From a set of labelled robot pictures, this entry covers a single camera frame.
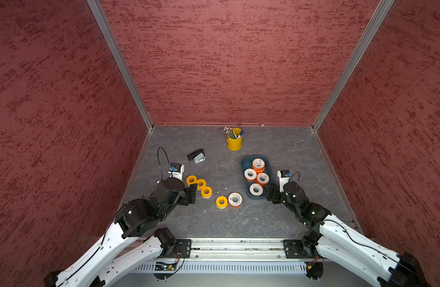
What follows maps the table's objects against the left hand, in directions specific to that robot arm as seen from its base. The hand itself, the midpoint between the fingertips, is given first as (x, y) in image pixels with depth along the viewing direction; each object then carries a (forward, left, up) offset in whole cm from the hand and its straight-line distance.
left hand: (185, 188), depth 69 cm
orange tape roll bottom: (+4, -21, -21) cm, 30 cm away
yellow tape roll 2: (+10, -2, -20) cm, 22 cm away
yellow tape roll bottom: (+3, -14, -20) cm, 25 cm away
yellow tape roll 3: (+8, -6, -21) cm, 23 cm away
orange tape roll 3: (+13, -36, -20) cm, 43 cm away
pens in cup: (+37, -19, -7) cm, 42 cm away
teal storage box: (+25, -28, -20) cm, 43 cm away
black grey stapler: (+28, 0, -18) cm, 33 cm away
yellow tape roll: (+16, +3, -20) cm, 26 cm away
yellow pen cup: (+37, -22, -18) cm, 47 cm away
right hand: (+6, -38, -13) cm, 40 cm away
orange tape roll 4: (+11, -32, -19) cm, 39 cm away
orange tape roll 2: (+18, -29, -20) cm, 40 cm away
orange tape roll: (+23, -34, -18) cm, 45 cm away
